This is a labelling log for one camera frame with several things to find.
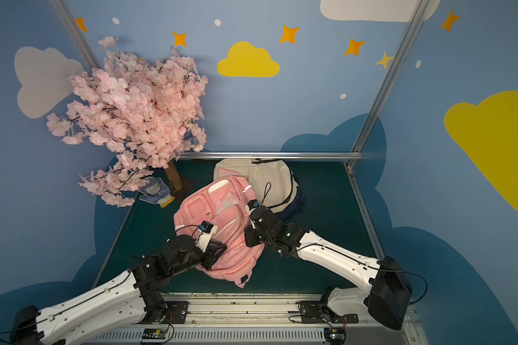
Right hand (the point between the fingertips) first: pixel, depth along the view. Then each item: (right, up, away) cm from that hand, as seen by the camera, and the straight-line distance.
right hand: (247, 229), depth 78 cm
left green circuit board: (-31, -34, -6) cm, 47 cm away
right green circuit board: (+31, -36, -4) cm, 48 cm away
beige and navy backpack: (+12, +16, +24) cm, 31 cm away
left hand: (-8, -4, -2) cm, 9 cm away
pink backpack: (-11, +9, +15) cm, 21 cm away
